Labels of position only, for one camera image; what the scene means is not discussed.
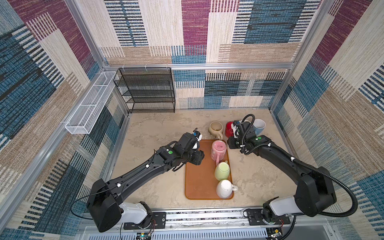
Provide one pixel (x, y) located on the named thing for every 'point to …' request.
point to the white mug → (224, 188)
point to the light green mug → (222, 171)
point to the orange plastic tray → (200, 181)
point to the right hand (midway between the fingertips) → (231, 143)
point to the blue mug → (258, 126)
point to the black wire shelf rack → (147, 89)
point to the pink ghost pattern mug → (218, 150)
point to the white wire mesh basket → (81, 120)
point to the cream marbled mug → (215, 129)
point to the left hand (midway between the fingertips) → (201, 152)
